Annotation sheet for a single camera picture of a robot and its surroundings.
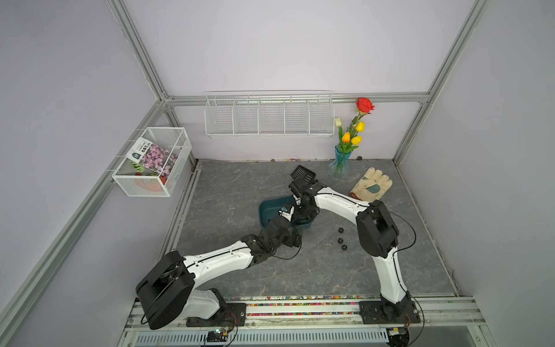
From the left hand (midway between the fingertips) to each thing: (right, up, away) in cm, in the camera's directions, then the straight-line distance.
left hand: (293, 227), depth 83 cm
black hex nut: (+20, -7, +7) cm, 23 cm away
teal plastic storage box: (-10, +6, +14) cm, 18 cm away
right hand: (+2, +3, +13) cm, 14 cm away
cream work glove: (+41, +15, +25) cm, 50 cm away
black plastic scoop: (+6, +23, +32) cm, 40 cm away
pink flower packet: (-49, +26, -9) cm, 56 cm away
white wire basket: (-56, +19, -9) cm, 60 cm away
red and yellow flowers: (+24, +35, +6) cm, 43 cm away
